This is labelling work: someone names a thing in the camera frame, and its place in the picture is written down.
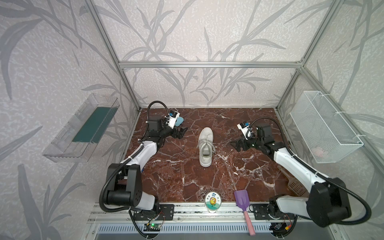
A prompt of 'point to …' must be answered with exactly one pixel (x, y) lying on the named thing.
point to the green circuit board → (152, 227)
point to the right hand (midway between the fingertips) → (236, 134)
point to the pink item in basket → (319, 153)
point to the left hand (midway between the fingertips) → (183, 119)
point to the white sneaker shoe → (206, 147)
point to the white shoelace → (206, 141)
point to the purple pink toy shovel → (242, 201)
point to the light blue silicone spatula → (179, 120)
